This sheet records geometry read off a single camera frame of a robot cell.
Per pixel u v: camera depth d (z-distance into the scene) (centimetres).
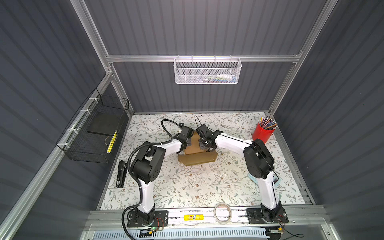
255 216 73
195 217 73
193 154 93
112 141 70
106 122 74
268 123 96
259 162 55
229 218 74
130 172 50
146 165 52
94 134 73
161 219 72
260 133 94
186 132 79
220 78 92
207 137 74
